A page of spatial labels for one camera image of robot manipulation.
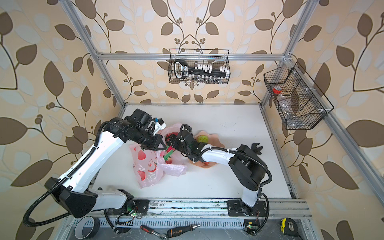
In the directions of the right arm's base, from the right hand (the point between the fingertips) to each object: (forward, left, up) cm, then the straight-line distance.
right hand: (169, 142), depth 84 cm
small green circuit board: (-39, -40, -15) cm, 58 cm away
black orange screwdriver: (-40, -7, -10) cm, 42 cm away
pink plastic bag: (-14, +8, +2) cm, 16 cm away
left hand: (-10, -2, +12) cm, 16 cm away
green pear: (+6, -20, -6) cm, 21 cm away
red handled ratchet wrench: (-39, +7, -12) cm, 41 cm away
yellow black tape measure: (-40, -57, -10) cm, 70 cm away
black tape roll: (-36, +39, -9) cm, 54 cm away
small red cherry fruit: (-9, -21, -8) cm, 24 cm away
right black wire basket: (+7, -68, +21) cm, 72 cm away
